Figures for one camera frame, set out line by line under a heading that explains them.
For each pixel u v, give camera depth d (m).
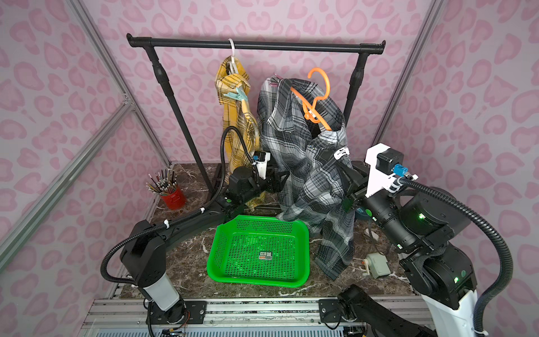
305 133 0.50
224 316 0.73
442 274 0.30
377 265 0.79
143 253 0.45
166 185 0.88
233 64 0.57
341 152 0.41
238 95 0.53
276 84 0.50
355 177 0.39
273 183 0.69
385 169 0.32
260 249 0.88
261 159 0.67
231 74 0.54
